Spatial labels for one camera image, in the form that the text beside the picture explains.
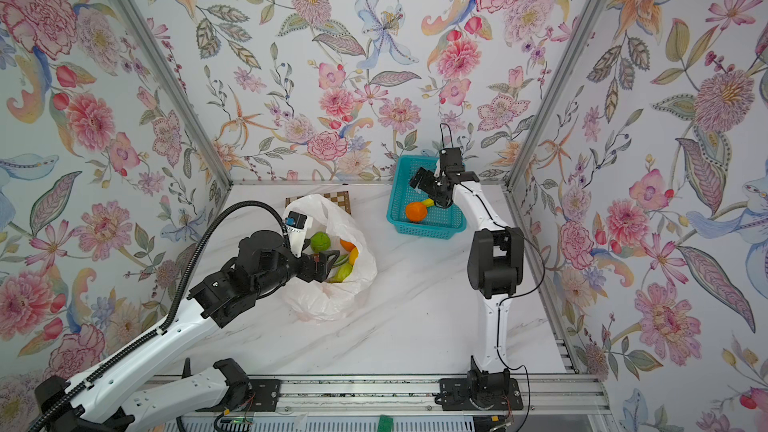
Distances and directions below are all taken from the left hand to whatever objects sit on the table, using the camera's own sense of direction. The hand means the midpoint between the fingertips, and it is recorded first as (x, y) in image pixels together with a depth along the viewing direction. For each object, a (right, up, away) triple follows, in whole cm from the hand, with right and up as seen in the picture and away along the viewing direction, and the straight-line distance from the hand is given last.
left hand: (329, 251), depth 71 cm
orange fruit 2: (+1, -1, +25) cm, 25 cm away
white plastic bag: (-1, -14, +5) cm, 14 cm away
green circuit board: (+13, -40, -1) cm, 42 cm away
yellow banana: (+29, +13, +39) cm, 51 cm away
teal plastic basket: (+34, +6, +38) cm, 51 cm away
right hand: (+25, +19, +27) cm, 41 cm away
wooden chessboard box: (-4, +15, +42) cm, 45 cm away
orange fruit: (+24, +10, +33) cm, 42 cm away
